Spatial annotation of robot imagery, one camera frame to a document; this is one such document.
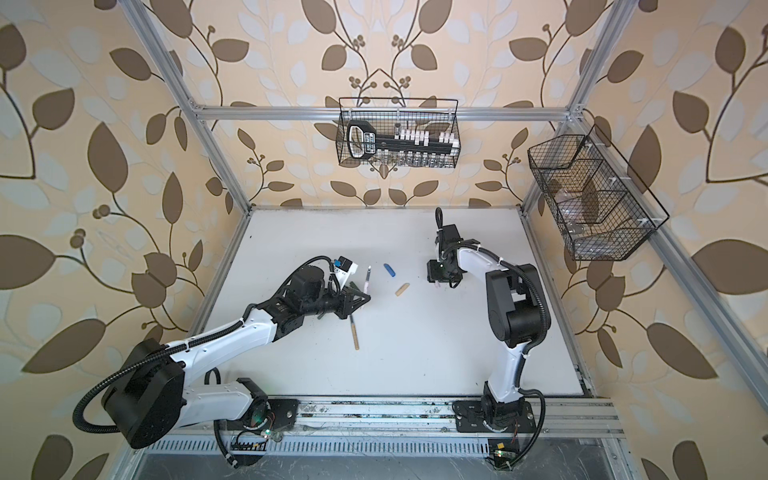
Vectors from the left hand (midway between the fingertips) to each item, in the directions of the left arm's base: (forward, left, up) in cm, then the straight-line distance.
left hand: (370, 295), depth 79 cm
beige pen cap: (+12, -9, -16) cm, 22 cm away
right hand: (+14, -21, -13) cm, 28 cm away
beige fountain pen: (-8, +4, -16) cm, 18 cm away
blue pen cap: (+18, -4, -15) cm, 24 cm away
